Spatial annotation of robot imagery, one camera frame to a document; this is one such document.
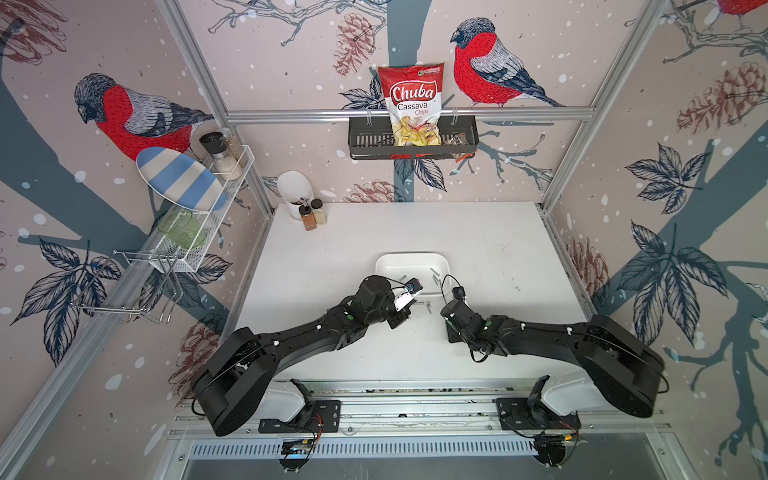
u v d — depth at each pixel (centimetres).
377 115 93
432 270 101
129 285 58
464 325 67
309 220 111
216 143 79
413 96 80
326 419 73
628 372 43
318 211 111
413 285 70
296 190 114
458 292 80
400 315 73
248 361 42
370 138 95
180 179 72
